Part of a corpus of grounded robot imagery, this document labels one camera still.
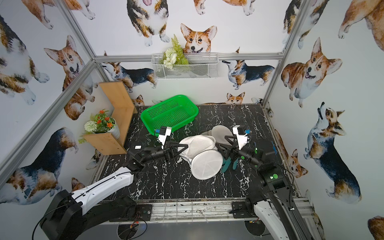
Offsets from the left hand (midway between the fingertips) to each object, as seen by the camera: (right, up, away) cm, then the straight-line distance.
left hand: (186, 144), depth 66 cm
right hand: (+17, +3, 0) cm, 17 cm away
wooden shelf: (-47, -3, +19) cm, 51 cm away
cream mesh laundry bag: (+19, +1, +36) cm, 41 cm away
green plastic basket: (-16, +16, +51) cm, 56 cm away
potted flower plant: (-49, +8, +17) cm, 53 cm away
